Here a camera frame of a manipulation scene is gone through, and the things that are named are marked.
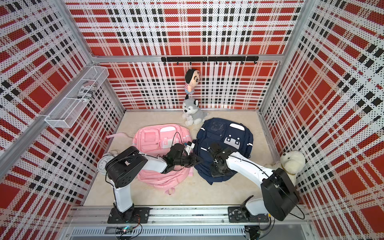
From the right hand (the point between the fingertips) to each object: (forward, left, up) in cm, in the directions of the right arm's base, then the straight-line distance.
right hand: (220, 173), depth 83 cm
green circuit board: (-26, +46, -3) cm, 53 cm away
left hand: (+9, +8, 0) cm, 12 cm away
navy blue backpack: (+29, -10, -1) cm, 31 cm away
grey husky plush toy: (+39, +16, +8) cm, 43 cm away
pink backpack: (+22, +41, +1) cm, 46 cm away
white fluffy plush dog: (+1, -35, +12) cm, 37 cm away
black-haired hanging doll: (+49, +16, +30) cm, 60 cm away
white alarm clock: (+7, +70, 0) cm, 71 cm away
